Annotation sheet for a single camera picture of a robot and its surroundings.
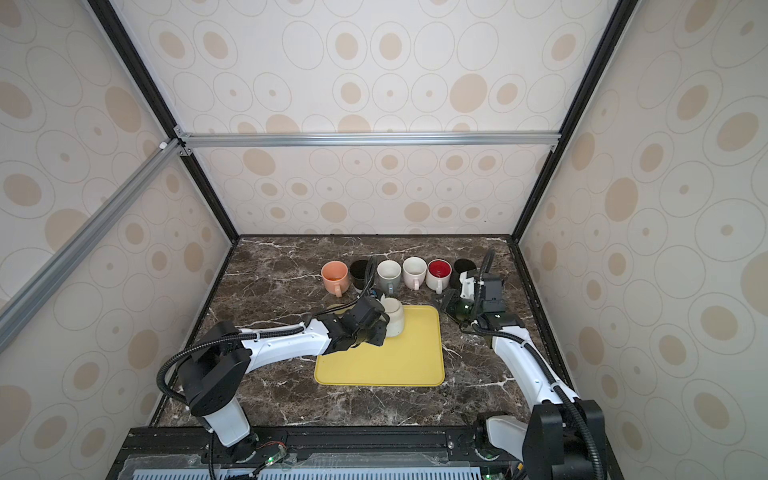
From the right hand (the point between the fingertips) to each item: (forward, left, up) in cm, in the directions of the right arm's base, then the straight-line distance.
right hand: (436, 300), depth 84 cm
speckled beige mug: (-1, +12, -5) cm, 13 cm away
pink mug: (+15, +5, -6) cm, 17 cm away
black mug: (+18, -11, -7) cm, 22 cm away
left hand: (-4, +12, -6) cm, 15 cm away
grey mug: (+11, +13, -3) cm, 18 cm away
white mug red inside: (+16, -3, -9) cm, 19 cm away
